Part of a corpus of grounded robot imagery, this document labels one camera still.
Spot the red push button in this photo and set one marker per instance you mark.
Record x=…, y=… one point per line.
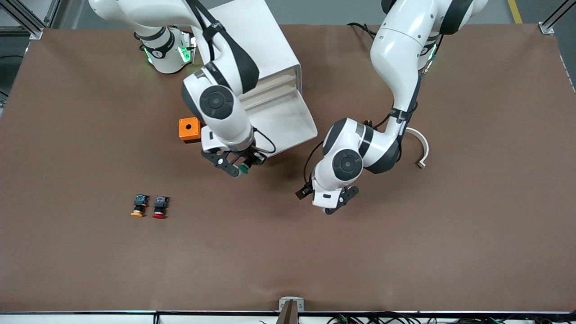
x=160, y=202

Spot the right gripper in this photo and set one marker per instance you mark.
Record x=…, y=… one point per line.
x=247, y=158

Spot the white plastic drawer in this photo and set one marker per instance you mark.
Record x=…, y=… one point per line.
x=283, y=121
x=274, y=93
x=281, y=80

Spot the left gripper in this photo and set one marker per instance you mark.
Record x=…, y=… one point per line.
x=304, y=191

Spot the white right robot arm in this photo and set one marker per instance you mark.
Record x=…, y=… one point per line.
x=225, y=103

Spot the green push button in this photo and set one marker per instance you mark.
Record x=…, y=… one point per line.
x=244, y=169

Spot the aluminium frame profile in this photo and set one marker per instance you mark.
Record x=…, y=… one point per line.
x=33, y=31

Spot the yellow push button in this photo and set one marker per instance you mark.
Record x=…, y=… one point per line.
x=140, y=200

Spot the white drawer cabinet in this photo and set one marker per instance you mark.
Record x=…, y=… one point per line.
x=265, y=40

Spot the orange button box with hole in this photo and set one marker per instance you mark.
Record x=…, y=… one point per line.
x=184, y=135

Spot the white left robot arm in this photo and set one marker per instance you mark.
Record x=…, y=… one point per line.
x=400, y=49

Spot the aluminium frame strut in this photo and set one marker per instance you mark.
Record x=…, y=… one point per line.
x=546, y=29

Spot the brown table cover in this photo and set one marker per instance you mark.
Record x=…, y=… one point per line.
x=288, y=252

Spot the grey metal bracket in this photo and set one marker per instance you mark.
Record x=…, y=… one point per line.
x=284, y=306

